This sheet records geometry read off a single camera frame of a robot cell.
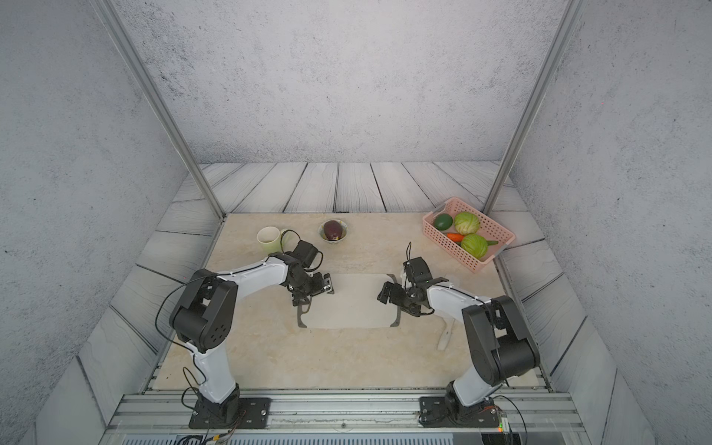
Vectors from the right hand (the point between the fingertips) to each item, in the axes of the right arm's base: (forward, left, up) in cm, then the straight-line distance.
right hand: (389, 301), depth 91 cm
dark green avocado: (+35, -23, 0) cm, 42 cm away
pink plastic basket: (+31, -40, +1) cm, 51 cm away
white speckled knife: (-11, -16, -2) cm, 20 cm away
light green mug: (+21, +42, +7) cm, 48 cm away
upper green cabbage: (+31, -31, +4) cm, 44 cm away
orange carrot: (+27, -27, 0) cm, 38 cm away
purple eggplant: (+29, +21, +3) cm, 36 cm away
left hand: (+2, +20, 0) cm, 20 cm away
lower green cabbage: (+19, -31, +5) cm, 36 cm away
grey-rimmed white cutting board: (+3, +12, -7) cm, 14 cm away
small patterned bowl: (+29, +25, +2) cm, 38 cm away
